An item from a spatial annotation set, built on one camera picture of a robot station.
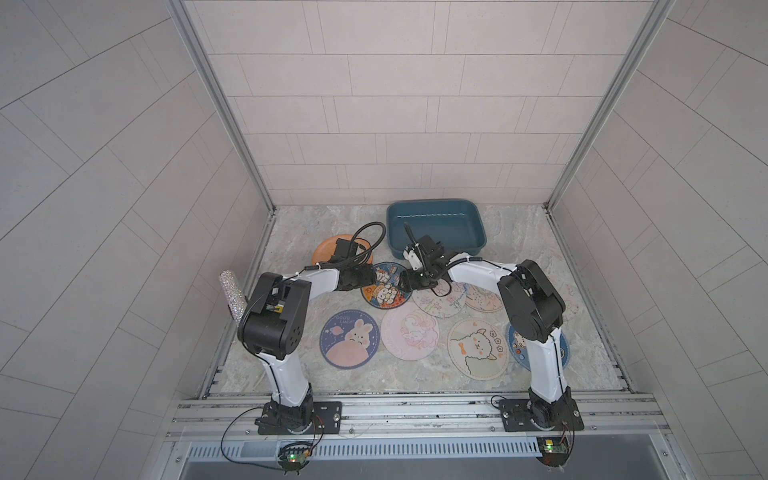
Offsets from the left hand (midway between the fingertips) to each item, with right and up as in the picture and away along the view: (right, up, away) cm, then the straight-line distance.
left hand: (374, 274), depth 98 cm
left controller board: (-15, -34, -34) cm, 51 cm away
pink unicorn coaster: (+11, -15, -13) cm, 23 cm away
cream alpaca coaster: (+30, -19, -16) cm, 39 cm away
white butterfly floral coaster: (+21, -9, -8) cm, 24 cm away
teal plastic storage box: (+29, +18, +14) cm, 37 cm away
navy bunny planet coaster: (-6, -17, -14) cm, 22 cm away
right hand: (+10, -3, -2) cm, 11 cm away
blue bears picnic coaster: (+4, -5, -5) cm, 8 cm away
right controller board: (+44, -36, -30) cm, 64 cm away
